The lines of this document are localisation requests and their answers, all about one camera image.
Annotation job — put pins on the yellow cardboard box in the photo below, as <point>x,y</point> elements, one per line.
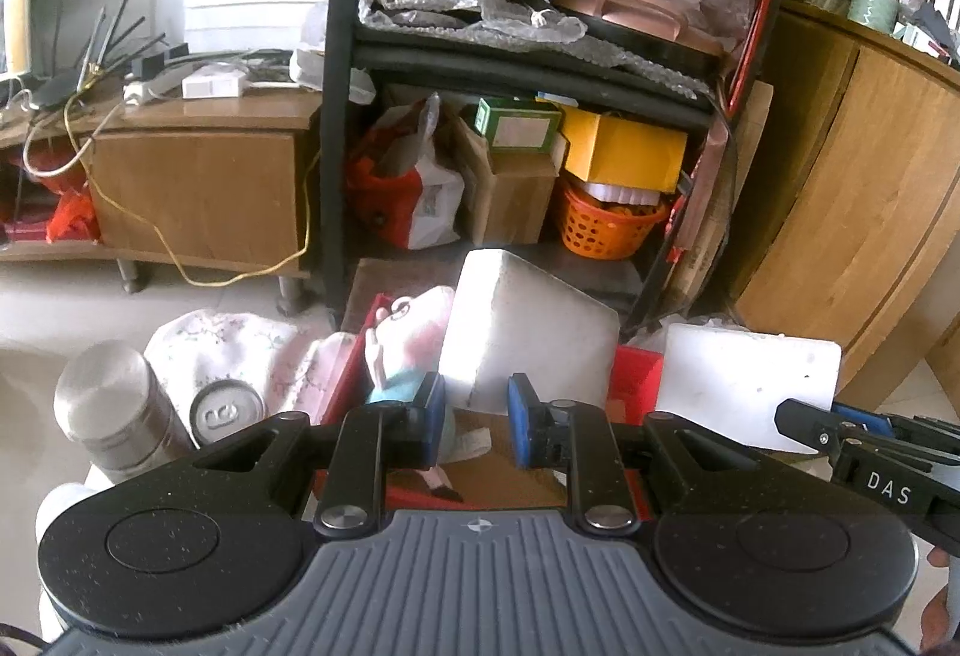
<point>612,150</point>

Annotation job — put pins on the blue yellow drink can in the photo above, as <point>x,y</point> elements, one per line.
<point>222,408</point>

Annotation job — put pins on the white power adapter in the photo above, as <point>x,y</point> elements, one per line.
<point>214,82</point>

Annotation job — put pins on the black metal shelf rack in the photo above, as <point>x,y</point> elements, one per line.
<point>442,64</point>

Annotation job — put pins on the red white plastic bag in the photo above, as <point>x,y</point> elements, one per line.
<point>398,184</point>

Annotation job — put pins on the green ceramic mug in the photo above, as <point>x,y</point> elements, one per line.
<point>878,15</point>

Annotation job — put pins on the pink lidded pan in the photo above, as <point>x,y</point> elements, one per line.
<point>651,30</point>

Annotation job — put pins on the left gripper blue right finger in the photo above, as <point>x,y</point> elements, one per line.
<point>574,438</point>

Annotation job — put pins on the right hand in brown glove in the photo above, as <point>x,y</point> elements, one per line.
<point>937,627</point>

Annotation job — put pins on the green white box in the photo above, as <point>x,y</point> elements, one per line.
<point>517,124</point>

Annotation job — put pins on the steel thermos flask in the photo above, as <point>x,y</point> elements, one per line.
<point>109,401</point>

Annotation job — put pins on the wooden TV stand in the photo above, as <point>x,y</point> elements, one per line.
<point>220,189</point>

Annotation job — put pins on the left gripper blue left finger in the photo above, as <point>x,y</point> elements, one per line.
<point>367,444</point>

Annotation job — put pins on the bubble wrap sheet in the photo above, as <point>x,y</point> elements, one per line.
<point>515,27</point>

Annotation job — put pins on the white foam sheet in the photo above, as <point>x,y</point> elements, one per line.
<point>732,381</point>

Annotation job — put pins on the red cardboard box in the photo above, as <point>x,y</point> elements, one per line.
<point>488,479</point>

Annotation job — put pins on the wooden cabinet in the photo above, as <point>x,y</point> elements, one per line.
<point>846,227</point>

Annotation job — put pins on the orange plastic basket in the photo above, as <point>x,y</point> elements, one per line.
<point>606,232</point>

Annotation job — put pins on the brown cardboard box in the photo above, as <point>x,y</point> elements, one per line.
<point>506,194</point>

